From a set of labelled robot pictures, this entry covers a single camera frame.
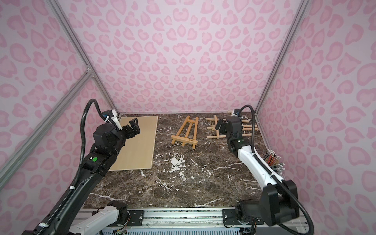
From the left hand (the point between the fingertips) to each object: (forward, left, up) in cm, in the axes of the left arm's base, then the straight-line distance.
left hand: (129, 120), depth 70 cm
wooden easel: (+17, -26, -34) cm, 46 cm away
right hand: (+8, -50, -11) cm, 52 cm away
